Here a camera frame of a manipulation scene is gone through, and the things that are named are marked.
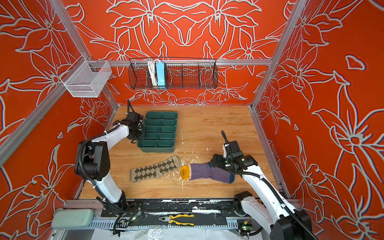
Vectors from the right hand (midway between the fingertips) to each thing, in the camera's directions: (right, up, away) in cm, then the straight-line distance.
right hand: (214, 162), depth 80 cm
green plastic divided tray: (-34, +15, +17) cm, 41 cm away
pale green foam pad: (-69, -22, -12) cm, 74 cm away
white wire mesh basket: (-80, +50, +12) cm, 95 cm away
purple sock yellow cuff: (-5, -7, +5) cm, 9 cm away
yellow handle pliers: (-23, -23, -11) cm, 35 cm away
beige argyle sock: (-34, -7, +5) cm, 35 cm away
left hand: (-47, +14, +15) cm, 51 cm away
